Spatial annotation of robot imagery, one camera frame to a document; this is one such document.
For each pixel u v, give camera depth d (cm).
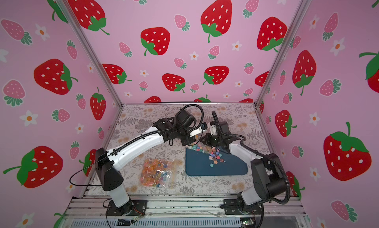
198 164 88
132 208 71
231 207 73
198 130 67
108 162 43
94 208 75
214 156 90
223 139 70
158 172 84
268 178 44
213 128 83
